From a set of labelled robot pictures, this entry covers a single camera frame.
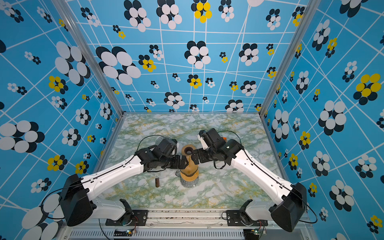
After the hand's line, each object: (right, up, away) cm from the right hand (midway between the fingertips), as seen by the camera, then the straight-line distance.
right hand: (200, 155), depth 76 cm
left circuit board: (-34, -36, -6) cm, 50 cm away
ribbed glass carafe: (-7, -16, +4) cm, 18 cm away
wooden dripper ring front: (-5, -12, +1) cm, 13 cm away
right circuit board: (+27, -35, -5) cm, 45 cm away
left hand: (-9, -5, +3) cm, 10 cm away
